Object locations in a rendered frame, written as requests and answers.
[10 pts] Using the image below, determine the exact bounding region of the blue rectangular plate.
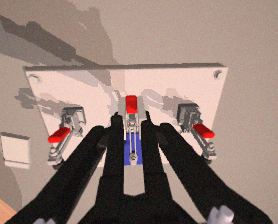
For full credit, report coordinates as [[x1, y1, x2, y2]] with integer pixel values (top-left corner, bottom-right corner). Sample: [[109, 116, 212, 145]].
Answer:
[[124, 131, 143, 166]]

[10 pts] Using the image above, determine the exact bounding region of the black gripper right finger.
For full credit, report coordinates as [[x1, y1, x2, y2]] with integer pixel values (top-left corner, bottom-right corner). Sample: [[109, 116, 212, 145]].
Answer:
[[137, 96, 273, 224]]

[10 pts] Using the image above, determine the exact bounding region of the pale pink fixture plate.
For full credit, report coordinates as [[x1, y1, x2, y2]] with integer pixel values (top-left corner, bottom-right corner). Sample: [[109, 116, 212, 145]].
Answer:
[[25, 66, 228, 156]]

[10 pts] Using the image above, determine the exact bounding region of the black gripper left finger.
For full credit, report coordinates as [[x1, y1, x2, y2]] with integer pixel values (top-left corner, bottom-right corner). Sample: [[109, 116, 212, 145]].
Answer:
[[4, 97, 126, 224]]

